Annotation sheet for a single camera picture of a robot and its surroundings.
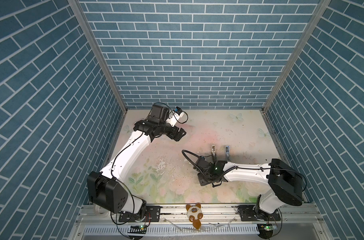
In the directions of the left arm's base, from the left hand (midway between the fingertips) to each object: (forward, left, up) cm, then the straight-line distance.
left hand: (179, 128), depth 79 cm
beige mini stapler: (-2, -21, -21) cm, 30 cm away
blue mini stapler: (-3, -31, -23) cm, 38 cm away
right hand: (-19, -11, -23) cm, 32 cm away
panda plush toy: (-37, -8, -21) cm, 43 cm away
